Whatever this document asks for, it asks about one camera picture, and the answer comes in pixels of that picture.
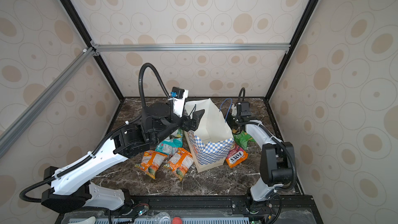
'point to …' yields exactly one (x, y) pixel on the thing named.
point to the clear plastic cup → (162, 218)
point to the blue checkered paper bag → (211, 140)
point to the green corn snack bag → (241, 139)
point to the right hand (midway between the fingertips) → (222, 119)
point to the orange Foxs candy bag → (236, 155)
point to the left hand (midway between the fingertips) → (198, 107)
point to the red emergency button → (176, 220)
